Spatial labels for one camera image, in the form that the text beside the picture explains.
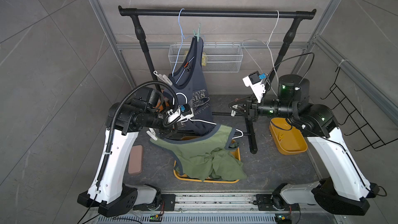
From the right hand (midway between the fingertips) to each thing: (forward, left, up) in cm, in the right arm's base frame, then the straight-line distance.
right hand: (233, 105), depth 53 cm
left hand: (0, +19, -9) cm, 21 cm away
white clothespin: (-4, +31, -12) cm, 33 cm away
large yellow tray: (-14, +20, -40) cm, 46 cm away
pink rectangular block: (-4, +48, -43) cm, 65 cm away
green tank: (-5, +9, -35) cm, 36 cm away
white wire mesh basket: (+55, +1, -16) cm, 58 cm away
